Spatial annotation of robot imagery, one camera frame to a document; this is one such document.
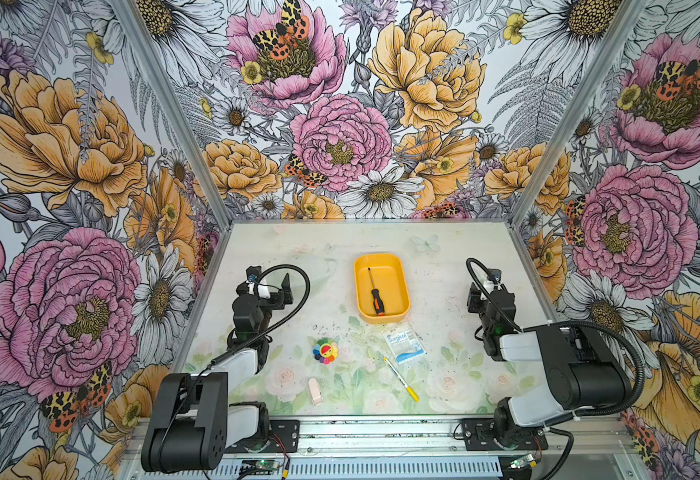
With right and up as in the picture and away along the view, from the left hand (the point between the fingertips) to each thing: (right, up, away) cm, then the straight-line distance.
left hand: (273, 282), depth 88 cm
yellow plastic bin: (+35, -1, +17) cm, 39 cm away
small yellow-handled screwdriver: (+39, -29, -7) cm, 49 cm away
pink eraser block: (+14, -27, -10) cm, 32 cm away
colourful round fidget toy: (+15, -20, -1) cm, 25 cm away
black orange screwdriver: (+31, -8, +8) cm, 33 cm away
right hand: (+63, -3, +6) cm, 63 cm away
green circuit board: (+4, -41, -18) cm, 44 cm away
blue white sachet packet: (+38, -18, +1) cm, 43 cm away
